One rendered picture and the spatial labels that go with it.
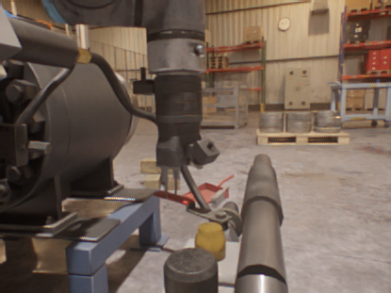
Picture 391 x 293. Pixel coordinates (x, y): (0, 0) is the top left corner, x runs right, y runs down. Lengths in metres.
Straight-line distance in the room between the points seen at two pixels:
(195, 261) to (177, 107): 0.24
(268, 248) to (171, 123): 0.30
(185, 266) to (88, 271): 0.69
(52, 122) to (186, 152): 0.54
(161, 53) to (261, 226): 0.31
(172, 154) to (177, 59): 0.14
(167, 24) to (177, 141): 0.16
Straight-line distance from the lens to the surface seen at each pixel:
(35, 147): 0.62
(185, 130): 0.45
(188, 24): 0.44
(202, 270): 0.26
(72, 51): 0.76
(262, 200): 0.23
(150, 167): 2.27
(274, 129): 4.48
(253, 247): 0.17
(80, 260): 0.94
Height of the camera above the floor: 0.64
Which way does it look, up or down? 9 degrees down
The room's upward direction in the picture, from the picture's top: 2 degrees counter-clockwise
